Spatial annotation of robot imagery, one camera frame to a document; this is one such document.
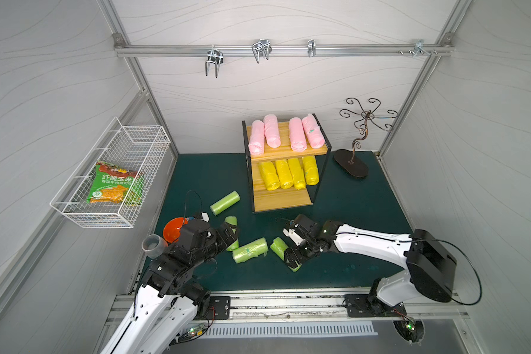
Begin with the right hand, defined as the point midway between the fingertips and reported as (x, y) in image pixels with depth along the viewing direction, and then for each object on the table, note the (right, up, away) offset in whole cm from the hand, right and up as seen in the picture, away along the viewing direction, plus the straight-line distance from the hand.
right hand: (292, 256), depth 81 cm
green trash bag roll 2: (-24, +12, +11) cm, 29 cm away
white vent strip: (-23, -20, -11) cm, 32 cm away
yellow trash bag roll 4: (+8, +33, +5) cm, 34 cm away
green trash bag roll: (-29, +18, +16) cm, 37 cm away
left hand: (-20, +11, -11) cm, 25 cm away
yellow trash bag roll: (-8, +31, +4) cm, 32 cm away
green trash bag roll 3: (-16, +2, +1) cm, 16 cm away
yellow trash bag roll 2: (-3, +31, +5) cm, 32 cm away
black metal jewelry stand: (+32, +40, +38) cm, 63 cm away
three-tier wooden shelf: (-11, +19, +17) cm, 28 cm away
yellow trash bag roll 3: (+3, +32, +5) cm, 32 cm away
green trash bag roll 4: (-5, +3, +3) cm, 6 cm away
